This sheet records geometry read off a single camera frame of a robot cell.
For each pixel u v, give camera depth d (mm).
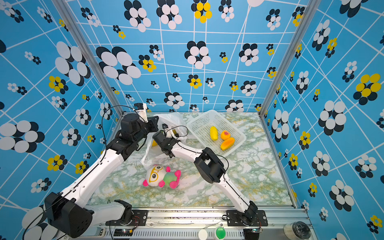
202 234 630
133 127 553
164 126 845
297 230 618
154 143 783
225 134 992
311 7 681
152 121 645
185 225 716
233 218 728
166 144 770
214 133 1016
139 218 732
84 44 812
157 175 804
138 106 630
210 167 589
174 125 864
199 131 1083
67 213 380
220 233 617
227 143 978
